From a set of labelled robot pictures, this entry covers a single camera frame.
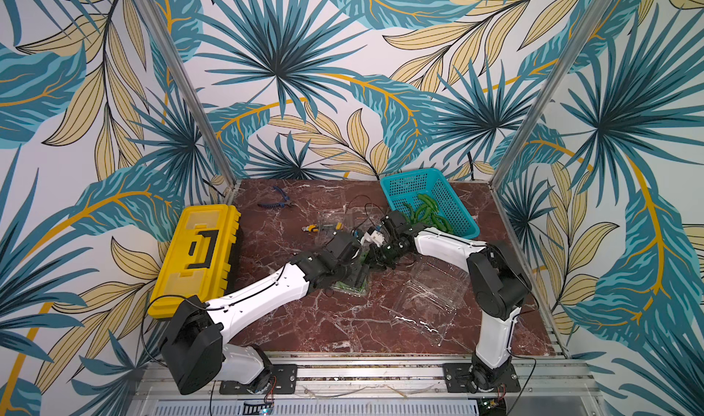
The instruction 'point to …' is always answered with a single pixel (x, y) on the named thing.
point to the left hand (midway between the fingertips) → (354, 270)
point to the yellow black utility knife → (311, 228)
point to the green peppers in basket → (426, 213)
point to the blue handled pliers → (280, 204)
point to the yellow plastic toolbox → (196, 259)
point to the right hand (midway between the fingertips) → (361, 268)
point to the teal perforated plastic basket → (404, 188)
